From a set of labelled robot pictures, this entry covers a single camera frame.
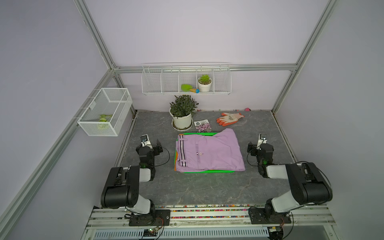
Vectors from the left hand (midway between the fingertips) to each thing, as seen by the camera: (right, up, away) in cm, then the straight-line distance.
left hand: (151, 141), depth 92 cm
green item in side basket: (-19, +11, -18) cm, 28 cm away
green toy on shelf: (+22, +36, +9) cm, 43 cm away
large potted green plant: (+18, +20, +5) cm, 27 cm away
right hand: (+67, 0, +3) cm, 67 cm away
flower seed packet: (+33, +10, +20) cm, 40 cm away
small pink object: (+71, +23, +32) cm, 81 cm away
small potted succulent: (+33, +36, -1) cm, 49 cm away
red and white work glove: (+53, +15, +24) cm, 60 cm away
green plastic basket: (+31, -14, -14) cm, 37 cm away
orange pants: (+17, -8, -12) cm, 23 cm away
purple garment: (+41, -5, -7) cm, 42 cm away
